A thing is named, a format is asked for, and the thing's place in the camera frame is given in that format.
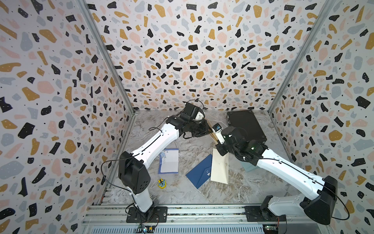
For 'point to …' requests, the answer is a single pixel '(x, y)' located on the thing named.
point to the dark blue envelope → (201, 173)
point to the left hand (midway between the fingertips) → (213, 130)
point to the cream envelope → (219, 167)
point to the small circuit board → (146, 229)
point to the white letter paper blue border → (169, 161)
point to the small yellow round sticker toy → (161, 183)
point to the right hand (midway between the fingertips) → (218, 140)
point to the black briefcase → (246, 121)
